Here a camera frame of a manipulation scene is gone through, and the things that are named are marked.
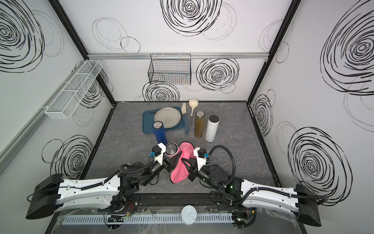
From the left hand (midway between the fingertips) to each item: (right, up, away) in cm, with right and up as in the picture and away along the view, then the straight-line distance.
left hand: (177, 148), depth 65 cm
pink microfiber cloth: (+1, -13, +5) cm, 14 cm away
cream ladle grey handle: (+9, +24, +51) cm, 57 cm away
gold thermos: (+12, +10, +23) cm, 28 cm away
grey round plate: (-9, +14, +43) cm, 46 cm away
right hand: (+3, -6, +1) cm, 7 cm away
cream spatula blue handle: (+1, +19, +47) cm, 50 cm away
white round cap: (+5, -30, 0) cm, 31 cm away
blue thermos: (-11, +6, +17) cm, 21 cm away
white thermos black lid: (+19, +11, +15) cm, 27 cm away
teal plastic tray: (-25, +11, +43) cm, 51 cm away
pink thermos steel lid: (-2, 0, -3) cm, 3 cm away
